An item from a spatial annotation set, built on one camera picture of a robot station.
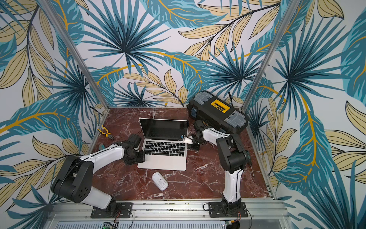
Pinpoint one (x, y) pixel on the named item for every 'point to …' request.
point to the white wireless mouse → (159, 181)
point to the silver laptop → (163, 144)
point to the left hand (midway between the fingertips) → (140, 161)
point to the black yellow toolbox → (216, 112)
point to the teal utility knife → (101, 146)
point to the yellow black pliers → (108, 135)
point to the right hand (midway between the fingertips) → (181, 148)
